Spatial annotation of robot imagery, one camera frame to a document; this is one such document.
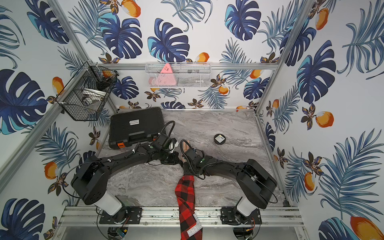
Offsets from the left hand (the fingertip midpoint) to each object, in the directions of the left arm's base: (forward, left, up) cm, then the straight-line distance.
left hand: (180, 159), depth 85 cm
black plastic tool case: (+23, +37, -3) cm, 44 cm away
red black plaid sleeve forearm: (-32, -8, -7) cm, 33 cm away
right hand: (-3, -3, -6) cm, 8 cm away
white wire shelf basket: (+44, +5, +26) cm, 51 cm away
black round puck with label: (+21, -24, -7) cm, 33 cm away
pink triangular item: (+40, +12, +26) cm, 49 cm away
